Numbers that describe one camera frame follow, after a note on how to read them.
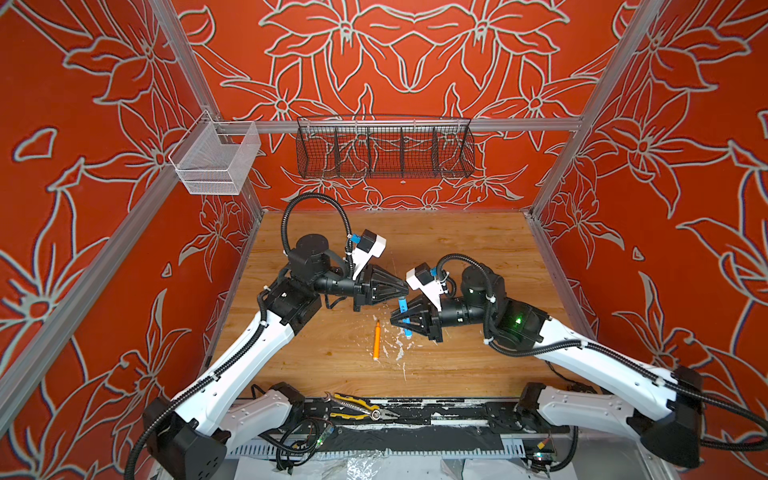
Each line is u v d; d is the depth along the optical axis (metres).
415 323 0.58
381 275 0.55
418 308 0.57
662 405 0.39
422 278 0.53
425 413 0.75
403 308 0.58
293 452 0.61
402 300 0.57
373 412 0.73
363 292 0.52
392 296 0.56
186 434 0.37
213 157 0.93
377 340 0.85
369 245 0.51
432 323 0.53
